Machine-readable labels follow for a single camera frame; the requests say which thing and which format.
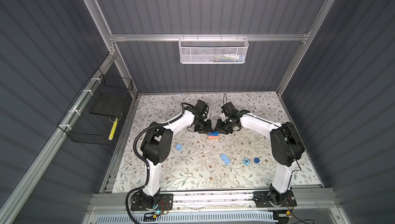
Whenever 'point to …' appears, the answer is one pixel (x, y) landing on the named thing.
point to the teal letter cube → (246, 162)
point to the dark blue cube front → (216, 133)
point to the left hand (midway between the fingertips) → (211, 131)
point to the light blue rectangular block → (225, 159)
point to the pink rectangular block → (213, 136)
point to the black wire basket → (90, 118)
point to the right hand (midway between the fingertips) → (216, 131)
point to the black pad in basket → (108, 104)
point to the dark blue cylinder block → (256, 160)
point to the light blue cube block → (179, 147)
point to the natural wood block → (213, 138)
